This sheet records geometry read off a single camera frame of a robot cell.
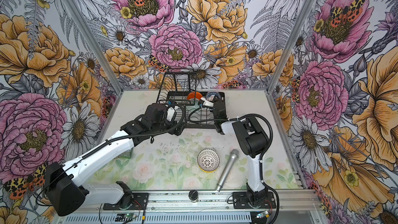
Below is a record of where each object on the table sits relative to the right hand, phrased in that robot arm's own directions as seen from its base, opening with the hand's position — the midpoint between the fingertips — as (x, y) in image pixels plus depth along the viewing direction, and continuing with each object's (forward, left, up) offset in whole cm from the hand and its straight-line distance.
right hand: (219, 97), depth 99 cm
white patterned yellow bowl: (-36, +8, -11) cm, 38 cm away
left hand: (-24, +23, +6) cm, 34 cm away
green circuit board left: (-59, +47, -15) cm, 77 cm away
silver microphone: (-33, -6, -11) cm, 35 cm away
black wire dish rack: (+25, +27, -15) cm, 40 cm away
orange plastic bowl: (+8, +16, -7) cm, 19 cm away
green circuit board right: (-60, -14, -15) cm, 63 cm away
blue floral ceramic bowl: (+6, +5, -5) cm, 9 cm away
